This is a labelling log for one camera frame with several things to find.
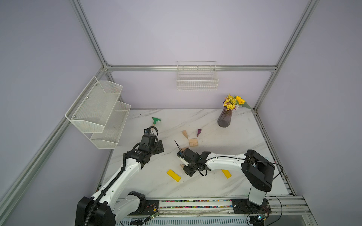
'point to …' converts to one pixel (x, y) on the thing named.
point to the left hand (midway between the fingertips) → (156, 147)
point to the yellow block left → (175, 176)
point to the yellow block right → (226, 173)
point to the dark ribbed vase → (224, 118)
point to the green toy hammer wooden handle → (155, 120)
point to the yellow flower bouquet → (231, 102)
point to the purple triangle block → (199, 132)
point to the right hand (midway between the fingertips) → (189, 168)
